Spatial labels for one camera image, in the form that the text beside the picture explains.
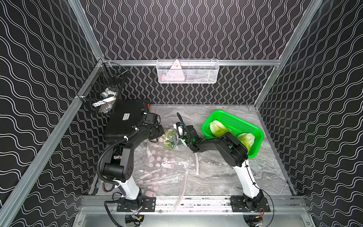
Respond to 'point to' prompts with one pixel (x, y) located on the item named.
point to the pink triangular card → (176, 73)
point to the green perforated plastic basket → (236, 125)
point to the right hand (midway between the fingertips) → (167, 138)
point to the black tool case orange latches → (125, 114)
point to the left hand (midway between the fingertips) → (162, 130)
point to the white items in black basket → (106, 105)
